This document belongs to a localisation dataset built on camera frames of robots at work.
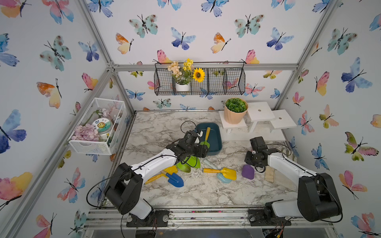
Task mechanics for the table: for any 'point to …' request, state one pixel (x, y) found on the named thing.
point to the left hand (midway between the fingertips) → (205, 147)
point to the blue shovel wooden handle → (174, 179)
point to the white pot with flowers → (183, 82)
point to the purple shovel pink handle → (248, 171)
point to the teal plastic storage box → (215, 140)
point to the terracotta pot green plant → (235, 109)
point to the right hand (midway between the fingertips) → (250, 158)
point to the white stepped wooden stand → (260, 121)
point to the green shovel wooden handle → (184, 167)
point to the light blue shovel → (220, 176)
